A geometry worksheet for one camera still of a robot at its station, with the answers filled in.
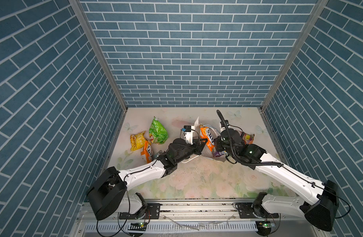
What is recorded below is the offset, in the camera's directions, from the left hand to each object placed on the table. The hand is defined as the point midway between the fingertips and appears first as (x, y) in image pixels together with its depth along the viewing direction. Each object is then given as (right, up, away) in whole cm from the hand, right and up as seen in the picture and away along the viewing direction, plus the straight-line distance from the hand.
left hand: (211, 142), depth 73 cm
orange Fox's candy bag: (-36, -8, +12) cm, 38 cm away
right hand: (+5, +2, +5) cm, 7 cm away
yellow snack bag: (-45, -3, +23) cm, 51 cm away
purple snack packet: (+6, -9, +16) cm, 19 cm away
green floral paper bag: (0, -9, +20) cm, 21 cm away
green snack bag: (-31, +3, +20) cm, 38 cm away
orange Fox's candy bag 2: (-3, +5, 0) cm, 6 cm away
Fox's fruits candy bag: (+28, -1, +23) cm, 36 cm away
